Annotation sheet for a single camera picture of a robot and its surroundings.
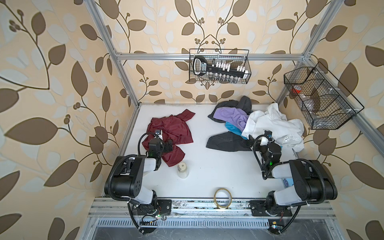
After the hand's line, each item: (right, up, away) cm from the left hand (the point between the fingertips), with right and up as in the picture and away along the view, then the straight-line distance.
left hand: (163, 138), depth 94 cm
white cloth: (+79, +4, 0) cm, 79 cm away
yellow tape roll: (+39, -28, -21) cm, 52 cm away
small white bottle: (+14, -15, -17) cm, 27 cm away
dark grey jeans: (+44, -2, 0) cm, 44 cm away
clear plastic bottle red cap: (+82, +29, -5) cm, 87 cm away
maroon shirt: (+7, +6, +7) cm, 11 cm away
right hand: (+59, +2, -4) cm, 60 cm away
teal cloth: (+47, +6, +10) cm, 48 cm away
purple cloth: (+48, +14, +6) cm, 50 cm away
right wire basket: (+85, +20, -21) cm, 90 cm away
